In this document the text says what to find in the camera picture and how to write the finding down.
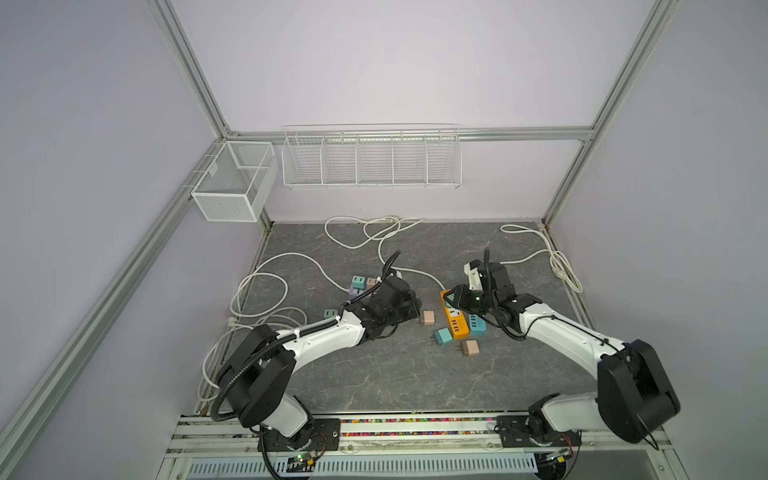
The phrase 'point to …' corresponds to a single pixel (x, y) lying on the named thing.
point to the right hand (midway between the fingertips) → (446, 298)
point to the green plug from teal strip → (443, 336)
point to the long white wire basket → (372, 156)
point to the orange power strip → (458, 325)
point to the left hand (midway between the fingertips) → (421, 307)
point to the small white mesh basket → (238, 184)
